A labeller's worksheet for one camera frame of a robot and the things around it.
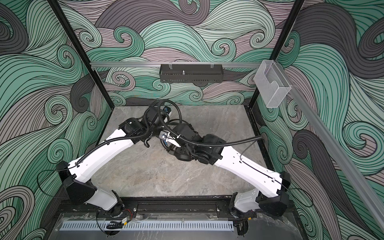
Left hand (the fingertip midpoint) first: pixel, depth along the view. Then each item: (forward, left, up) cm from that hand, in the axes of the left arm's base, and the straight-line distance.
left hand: (165, 126), depth 75 cm
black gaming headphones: (-19, -9, +8) cm, 22 cm away
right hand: (-7, -10, +5) cm, 13 cm away
